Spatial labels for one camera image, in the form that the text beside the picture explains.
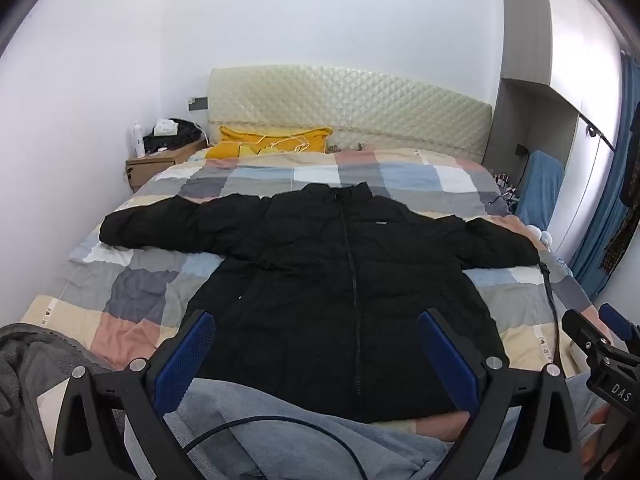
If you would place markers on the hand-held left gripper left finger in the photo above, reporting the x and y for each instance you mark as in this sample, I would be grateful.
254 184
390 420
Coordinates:
182 360

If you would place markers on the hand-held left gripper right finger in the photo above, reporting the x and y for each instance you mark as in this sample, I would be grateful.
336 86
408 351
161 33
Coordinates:
450 360

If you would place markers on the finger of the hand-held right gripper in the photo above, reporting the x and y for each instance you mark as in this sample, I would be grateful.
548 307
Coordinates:
582 327
620 320

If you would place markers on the black puffer jacket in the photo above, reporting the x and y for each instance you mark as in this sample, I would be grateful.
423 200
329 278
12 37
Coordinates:
310 280

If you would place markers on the person's right hand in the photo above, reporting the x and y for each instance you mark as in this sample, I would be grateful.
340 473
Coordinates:
600 435

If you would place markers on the checkered patchwork blanket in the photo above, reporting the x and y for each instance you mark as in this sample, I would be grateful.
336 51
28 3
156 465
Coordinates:
145 280

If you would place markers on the dark patterned hanging garment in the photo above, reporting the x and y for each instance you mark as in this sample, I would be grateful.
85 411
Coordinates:
622 225

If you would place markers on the white fluffy toy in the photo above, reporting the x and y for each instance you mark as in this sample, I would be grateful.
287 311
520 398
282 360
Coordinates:
542 237

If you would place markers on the blue curtain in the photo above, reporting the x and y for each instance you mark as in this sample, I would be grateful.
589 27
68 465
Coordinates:
607 210

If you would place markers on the person's grey-blue pants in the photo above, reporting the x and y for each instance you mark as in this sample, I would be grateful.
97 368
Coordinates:
280 435

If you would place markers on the blue cloth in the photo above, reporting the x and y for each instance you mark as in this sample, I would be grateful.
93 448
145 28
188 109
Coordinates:
539 190

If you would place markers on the grey fleece cloth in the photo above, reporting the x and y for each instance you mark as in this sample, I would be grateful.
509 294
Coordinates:
25 385

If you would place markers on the wooden nightstand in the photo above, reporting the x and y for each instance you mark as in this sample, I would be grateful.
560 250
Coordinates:
150 165

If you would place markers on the black cloth bundle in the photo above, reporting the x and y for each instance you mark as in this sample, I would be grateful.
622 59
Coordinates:
175 137

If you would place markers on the white bottle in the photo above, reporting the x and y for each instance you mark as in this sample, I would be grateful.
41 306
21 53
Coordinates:
138 140

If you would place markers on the white tissue box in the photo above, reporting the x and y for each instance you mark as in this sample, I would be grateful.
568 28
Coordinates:
165 127

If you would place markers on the yellow pillow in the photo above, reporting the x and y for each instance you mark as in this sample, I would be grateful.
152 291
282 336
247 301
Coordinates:
270 142

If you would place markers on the grey and white wardrobe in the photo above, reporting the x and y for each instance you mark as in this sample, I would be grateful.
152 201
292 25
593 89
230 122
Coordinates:
550 60

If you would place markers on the cream quilted headboard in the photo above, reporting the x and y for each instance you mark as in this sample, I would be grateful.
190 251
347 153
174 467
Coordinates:
350 105

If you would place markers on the black wall plug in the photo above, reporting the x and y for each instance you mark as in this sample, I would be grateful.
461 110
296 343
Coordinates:
521 149

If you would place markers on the grey wall socket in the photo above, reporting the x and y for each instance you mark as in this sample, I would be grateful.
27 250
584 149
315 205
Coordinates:
198 104

